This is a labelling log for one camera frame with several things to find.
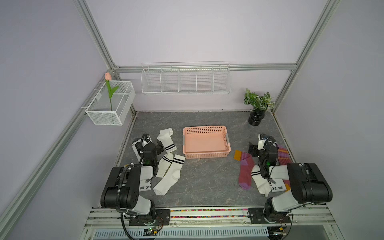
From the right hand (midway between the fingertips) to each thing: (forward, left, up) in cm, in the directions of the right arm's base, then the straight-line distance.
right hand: (257, 141), depth 94 cm
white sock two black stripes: (-19, +53, -7) cm, 56 cm away
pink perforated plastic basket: (+4, +32, -6) cm, 33 cm away
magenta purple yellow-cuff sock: (-13, +8, -7) cm, 17 cm away
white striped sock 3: (-25, +1, -7) cm, 25 cm away
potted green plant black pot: (+18, -2, +16) cm, 24 cm away
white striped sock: (-12, +59, -7) cm, 60 cm away
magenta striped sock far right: (-9, -17, -7) cm, 21 cm away
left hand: (-2, +67, +1) cm, 67 cm away
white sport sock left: (-25, +68, -6) cm, 73 cm away
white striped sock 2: (+9, +61, -7) cm, 62 cm away
